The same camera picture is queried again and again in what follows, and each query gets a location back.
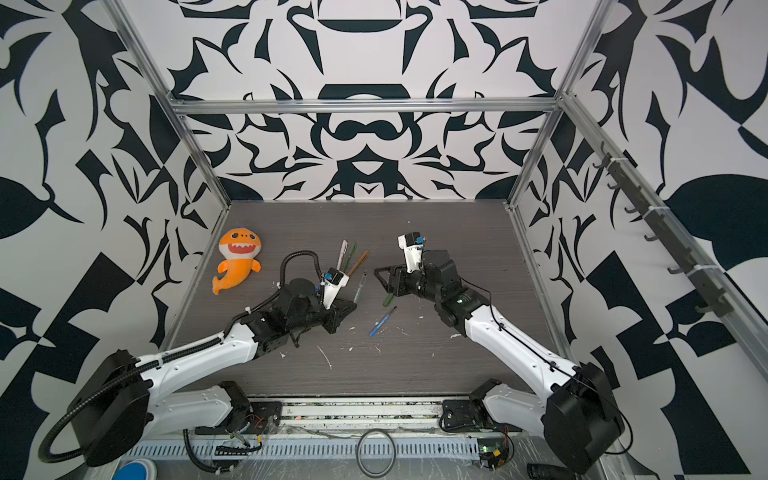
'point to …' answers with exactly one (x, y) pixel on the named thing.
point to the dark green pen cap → (387, 299)
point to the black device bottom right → (539, 471)
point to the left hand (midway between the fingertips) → (356, 299)
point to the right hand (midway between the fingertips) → (382, 269)
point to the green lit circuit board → (492, 452)
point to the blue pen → (381, 323)
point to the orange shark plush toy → (239, 247)
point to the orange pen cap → (363, 258)
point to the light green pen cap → (352, 249)
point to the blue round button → (131, 471)
